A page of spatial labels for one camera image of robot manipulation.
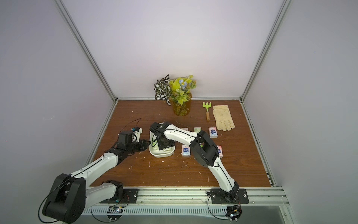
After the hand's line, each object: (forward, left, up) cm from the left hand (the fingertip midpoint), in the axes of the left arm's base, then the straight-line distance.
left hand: (150, 141), depth 87 cm
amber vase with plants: (+28, -17, +17) cm, 37 cm away
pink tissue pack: (-4, -23, -5) cm, 24 cm away
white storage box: (-3, -2, -5) cm, 6 cm away
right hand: (+1, -9, -5) cm, 10 cm away
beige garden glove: (+25, -52, -7) cm, 58 cm away
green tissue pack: (+12, -31, -4) cm, 34 cm away
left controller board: (-36, +15, -11) cm, 41 cm away
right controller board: (-35, -48, -9) cm, 60 cm away
